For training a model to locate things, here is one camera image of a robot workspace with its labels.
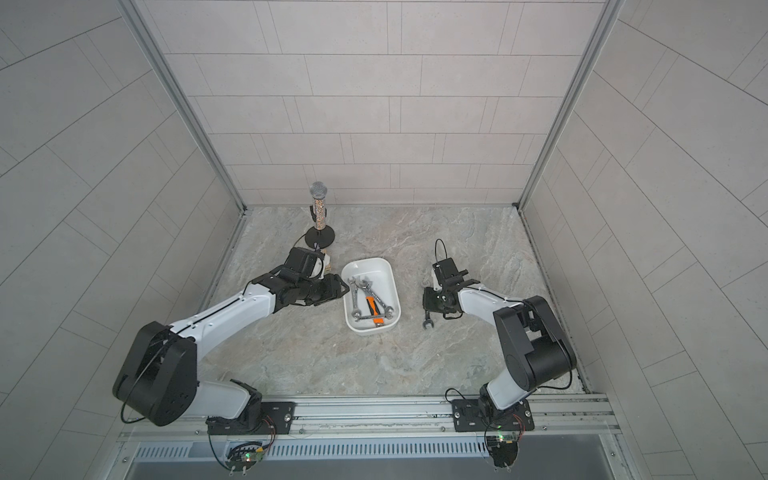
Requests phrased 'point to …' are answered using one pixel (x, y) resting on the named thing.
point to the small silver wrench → (366, 284)
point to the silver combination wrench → (355, 283)
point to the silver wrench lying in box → (357, 314)
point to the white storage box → (385, 284)
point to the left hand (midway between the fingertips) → (350, 288)
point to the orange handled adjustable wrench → (371, 303)
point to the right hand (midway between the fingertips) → (426, 300)
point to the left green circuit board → (243, 458)
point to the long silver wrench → (427, 320)
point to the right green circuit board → (503, 449)
